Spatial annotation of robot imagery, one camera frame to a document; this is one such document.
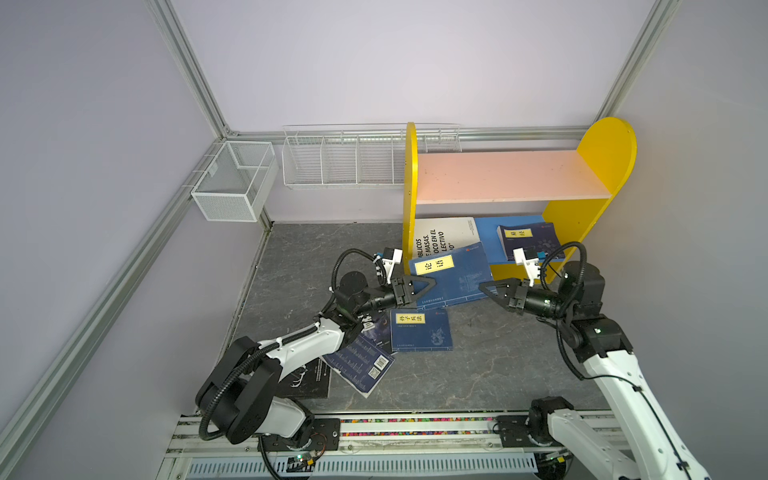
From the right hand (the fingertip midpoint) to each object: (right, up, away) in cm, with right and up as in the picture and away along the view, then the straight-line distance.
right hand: (480, 291), depth 66 cm
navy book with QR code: (-29, -23, +17) cm, 40 cm away
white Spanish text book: (-6, +13, +26) cm, 30 cm away
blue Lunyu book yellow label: (-4, +4, +3) cm, 7 cm away
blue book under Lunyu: (-11, -16, +25) cm, 31 cm away
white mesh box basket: (-75, +31, +36) cm, 89 cm away
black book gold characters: (-42, -27, +15) cm, 52 cm away
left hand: (-10, -1, +3) cm, 10 cm away
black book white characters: (-25, -16, +25) cm, 39 cm away
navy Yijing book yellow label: (+25, +13, +30) cm, 42 cm away
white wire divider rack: (-32, +40, +32) cm, 61 cm away
